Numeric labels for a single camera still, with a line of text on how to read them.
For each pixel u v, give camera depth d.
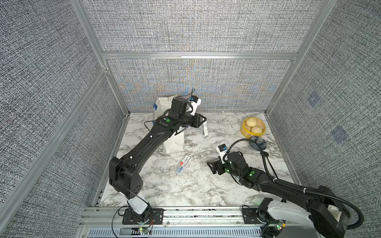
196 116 0.66
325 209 0.40
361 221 0.40
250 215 0.73
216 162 0.72
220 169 0.73
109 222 0.72
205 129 0.76
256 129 1.01
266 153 0.95
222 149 0.72
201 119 0.74
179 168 0.88
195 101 0.67
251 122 1.04
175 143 0.94
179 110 0.59
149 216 0.72
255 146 0.99
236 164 0.62
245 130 1.03
